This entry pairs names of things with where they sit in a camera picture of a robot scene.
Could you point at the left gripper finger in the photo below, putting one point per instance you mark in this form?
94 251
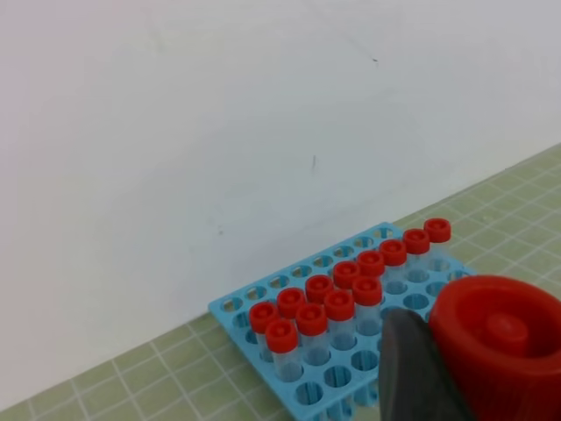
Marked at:
414 383

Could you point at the red capped clear tube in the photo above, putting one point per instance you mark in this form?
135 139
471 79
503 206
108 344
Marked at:
500 340

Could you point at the front row tube four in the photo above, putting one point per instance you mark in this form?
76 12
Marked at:
367 295

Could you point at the row tube four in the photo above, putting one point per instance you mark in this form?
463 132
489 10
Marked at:
367 295
344 273

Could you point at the front row tube three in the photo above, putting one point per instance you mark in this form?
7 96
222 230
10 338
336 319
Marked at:
340 311

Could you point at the row tube three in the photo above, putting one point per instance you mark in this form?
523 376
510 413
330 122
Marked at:
340 311
317 287

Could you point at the blue test tube rack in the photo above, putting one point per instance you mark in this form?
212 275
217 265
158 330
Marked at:
349 378

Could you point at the front row tube two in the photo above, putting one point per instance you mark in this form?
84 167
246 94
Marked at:
312 325

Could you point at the row tube two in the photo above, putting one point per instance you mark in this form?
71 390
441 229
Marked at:
289 301
312 325

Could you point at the back row tube five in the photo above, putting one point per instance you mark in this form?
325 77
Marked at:
371 263

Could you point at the back row tube four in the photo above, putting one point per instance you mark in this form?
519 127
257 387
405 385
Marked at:
344 273

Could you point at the back row tube six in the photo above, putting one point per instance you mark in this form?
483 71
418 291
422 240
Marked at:
394 254

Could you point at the back row tube three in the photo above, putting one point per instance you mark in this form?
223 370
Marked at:
317 287

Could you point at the front row tube one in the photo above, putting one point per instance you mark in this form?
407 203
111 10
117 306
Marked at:
283 342

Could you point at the row tube one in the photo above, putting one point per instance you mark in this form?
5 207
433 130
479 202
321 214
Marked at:
283 342
261 315

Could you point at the back row tube seven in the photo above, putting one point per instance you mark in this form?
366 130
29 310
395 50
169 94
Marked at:
417 243

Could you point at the back row tube two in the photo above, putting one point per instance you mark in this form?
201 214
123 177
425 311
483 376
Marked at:
289 301

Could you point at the back row tube eight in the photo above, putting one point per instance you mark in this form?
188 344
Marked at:
439 230

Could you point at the back row tube one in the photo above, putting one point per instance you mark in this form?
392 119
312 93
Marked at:
261 315

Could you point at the green checkered cloth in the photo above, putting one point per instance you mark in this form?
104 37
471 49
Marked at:
508 225

